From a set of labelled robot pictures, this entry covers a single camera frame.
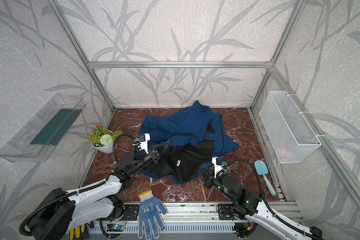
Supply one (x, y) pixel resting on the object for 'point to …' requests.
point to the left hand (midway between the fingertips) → (169, 142)
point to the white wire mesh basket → (290, 135)
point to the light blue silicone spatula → (262, 169)
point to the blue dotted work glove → (149, 211)
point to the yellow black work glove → (82, 231)
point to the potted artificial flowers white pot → (102, 140)
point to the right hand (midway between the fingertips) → (200, 165)
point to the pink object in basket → (282, 151)
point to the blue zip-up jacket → (187, 141)
